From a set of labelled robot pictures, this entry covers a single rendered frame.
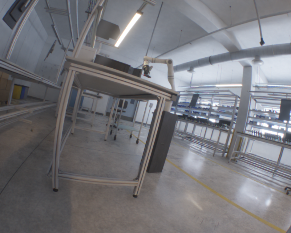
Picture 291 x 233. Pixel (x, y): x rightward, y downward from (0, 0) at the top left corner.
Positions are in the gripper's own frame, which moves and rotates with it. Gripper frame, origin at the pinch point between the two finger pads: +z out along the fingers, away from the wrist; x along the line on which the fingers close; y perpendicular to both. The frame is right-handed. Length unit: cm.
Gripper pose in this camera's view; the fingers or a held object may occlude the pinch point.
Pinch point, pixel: (148, 77)
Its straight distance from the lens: 160.0
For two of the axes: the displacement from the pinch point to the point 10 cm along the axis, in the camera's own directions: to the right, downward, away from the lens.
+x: 4.3, -4.9, -7.6
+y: -9.0, -2.2, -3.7
